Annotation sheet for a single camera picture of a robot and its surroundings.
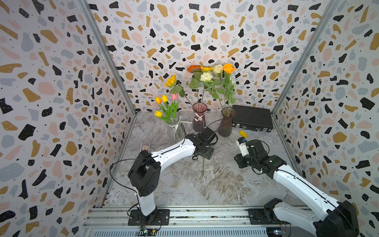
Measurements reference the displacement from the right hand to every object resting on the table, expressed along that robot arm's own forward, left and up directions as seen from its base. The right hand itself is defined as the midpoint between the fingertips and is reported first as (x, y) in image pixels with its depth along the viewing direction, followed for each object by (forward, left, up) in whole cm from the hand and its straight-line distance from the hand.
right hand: (236, 157), depth 82 cm
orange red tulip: (0, +18, -13) cm, 22 cm away
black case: (+40, -20, -11) cm, 46 cm away
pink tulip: (+31, +37, +12) cm, 49 cm away
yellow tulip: (+29, +42, +17) cm, 54 cm away
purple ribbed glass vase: (+34, +1, -15) cm, 37 cm away
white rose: (+35, +1, +19) cm, 40 cm away
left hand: (+5, +16, -1) cm, 17 cm away
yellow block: (+26, -11, -13) cm, 31 cm away
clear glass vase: (+20, +37, -2) cm, 42 cm away
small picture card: (+13, +58, -10) cm, 60 cm away
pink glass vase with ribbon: (+25, +22, +1) cm, 33 cm away
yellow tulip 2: (+17, +43, +16) cm, 49 cm away
